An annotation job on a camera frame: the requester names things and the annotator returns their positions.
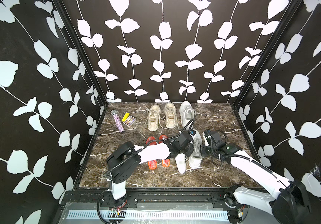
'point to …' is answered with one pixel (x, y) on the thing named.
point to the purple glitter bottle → (117, 121)
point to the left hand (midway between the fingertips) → (193, 144)
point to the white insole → (180, 161)
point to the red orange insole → (152, 164)
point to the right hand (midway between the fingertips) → (200, 146)
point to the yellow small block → (127, 115)
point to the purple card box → (129, 121)
